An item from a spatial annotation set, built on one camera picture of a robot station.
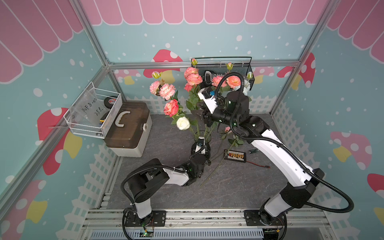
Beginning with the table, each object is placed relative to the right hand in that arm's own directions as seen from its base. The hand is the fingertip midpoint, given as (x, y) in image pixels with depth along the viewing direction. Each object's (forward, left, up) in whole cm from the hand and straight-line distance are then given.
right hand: (195, 107), depth 63 cm
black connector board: (0, -25, -42) cm, 49 cm away
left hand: (+2, -4, -30) cm, 30 cm away
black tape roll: (+16, +47, -9) cm, 50 cm away
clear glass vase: (+3, -6, -23) cm, 24 cm away
